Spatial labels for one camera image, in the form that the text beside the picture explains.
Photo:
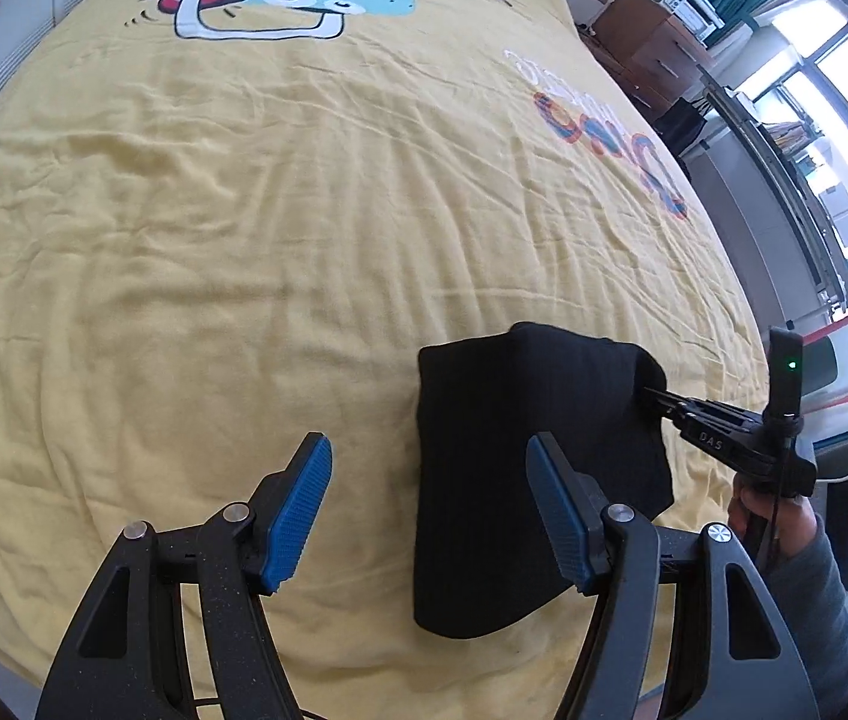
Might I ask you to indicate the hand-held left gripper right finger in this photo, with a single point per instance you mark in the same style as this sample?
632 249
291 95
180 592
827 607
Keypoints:
566 517

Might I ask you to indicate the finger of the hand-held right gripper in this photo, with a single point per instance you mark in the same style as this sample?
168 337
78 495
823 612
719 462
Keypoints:
668 399

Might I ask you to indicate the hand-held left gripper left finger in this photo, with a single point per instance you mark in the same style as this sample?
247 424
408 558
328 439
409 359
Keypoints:
296 517

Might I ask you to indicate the black pants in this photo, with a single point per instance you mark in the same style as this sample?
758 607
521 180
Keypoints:
506 427

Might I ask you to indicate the person's right forearm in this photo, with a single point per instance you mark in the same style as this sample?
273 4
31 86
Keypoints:
821 615

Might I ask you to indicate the person's right hand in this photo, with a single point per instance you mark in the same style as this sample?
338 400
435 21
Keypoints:
795 525

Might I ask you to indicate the yellow printed blanket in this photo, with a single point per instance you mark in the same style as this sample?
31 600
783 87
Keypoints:
244 240

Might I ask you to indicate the wooden dresser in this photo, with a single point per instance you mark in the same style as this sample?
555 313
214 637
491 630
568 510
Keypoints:
656 52

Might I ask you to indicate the white printer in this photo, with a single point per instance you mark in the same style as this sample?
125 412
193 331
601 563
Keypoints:
694 7

